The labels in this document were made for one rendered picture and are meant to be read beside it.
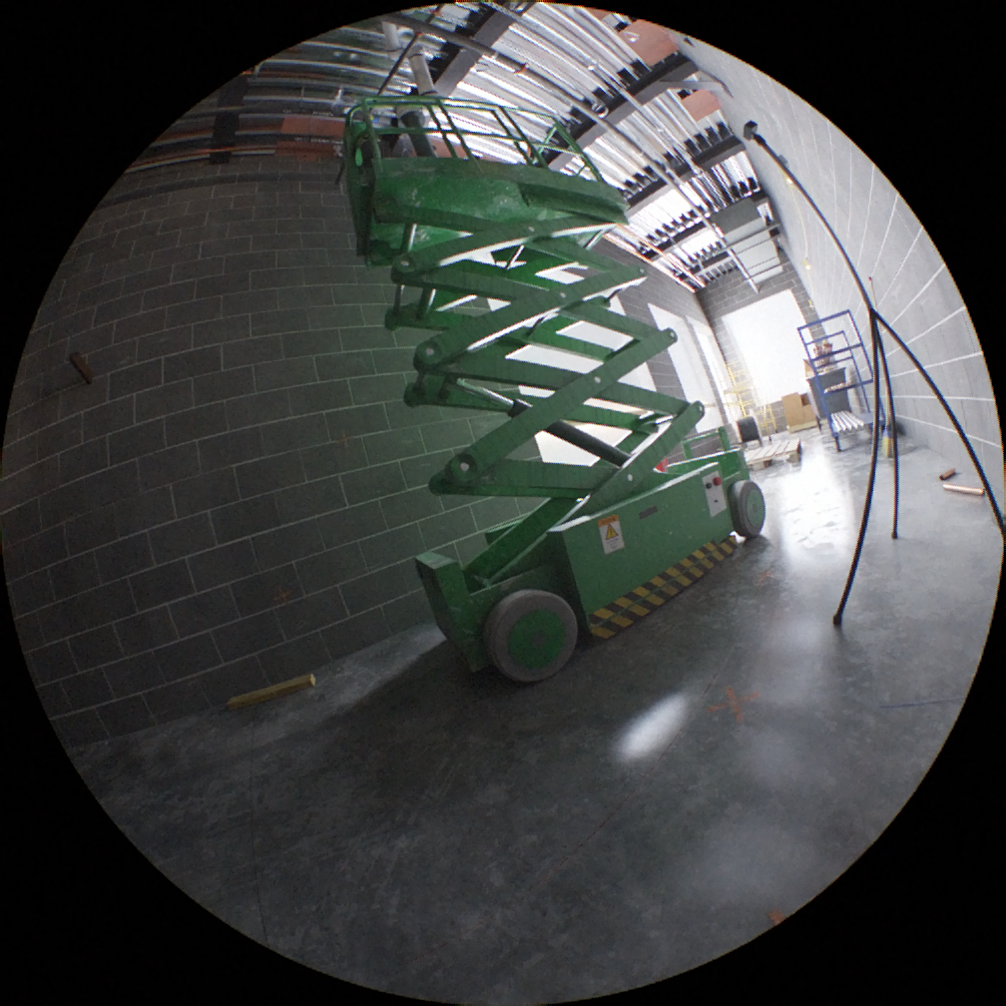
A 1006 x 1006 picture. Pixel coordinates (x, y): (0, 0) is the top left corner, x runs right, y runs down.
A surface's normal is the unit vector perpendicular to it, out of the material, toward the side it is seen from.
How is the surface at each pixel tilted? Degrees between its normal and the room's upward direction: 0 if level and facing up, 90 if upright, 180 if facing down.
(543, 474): 90
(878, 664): 0
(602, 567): 90
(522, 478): 90
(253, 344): 90
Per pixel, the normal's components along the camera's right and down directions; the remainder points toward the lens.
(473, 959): -0.30, -0.95
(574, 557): 0.35, -0.08
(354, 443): 0.58, -0.16
